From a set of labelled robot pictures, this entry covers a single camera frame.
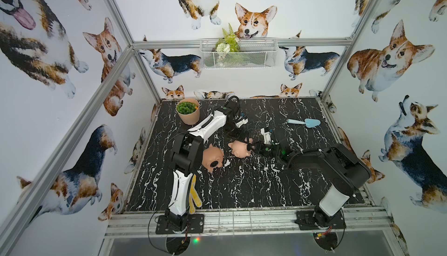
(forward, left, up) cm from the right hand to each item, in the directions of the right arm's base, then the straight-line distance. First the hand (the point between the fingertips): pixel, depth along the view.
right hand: (247, 145), depth 89 cm
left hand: (+4, +1, 0) cm, 4 cm away
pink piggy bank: (-2, +4, 0) cm, 5 cm away
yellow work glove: (-23, +25, -7) cm, 35 cm away
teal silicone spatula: (+20, -39, -9) cm, 45 cm away
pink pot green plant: (+21, +33, +4) cm, 39 cm away
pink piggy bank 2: (-7, +17, +1) cm, 18 cm away
